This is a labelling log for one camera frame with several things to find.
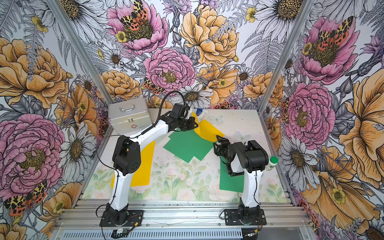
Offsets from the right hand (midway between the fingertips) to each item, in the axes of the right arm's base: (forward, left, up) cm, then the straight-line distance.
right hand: (213, 139), depth 98 cm
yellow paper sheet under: (+14, +4, -8) cm, 16 cm away
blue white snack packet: (+25, +8, -2) cm, 27 cm away
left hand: (+2, +10, +8) cm, 13 cm away
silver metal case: (+14, +54, +9) cm, 57 cm away
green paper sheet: (0, +17, -5) cm, 18 cm away
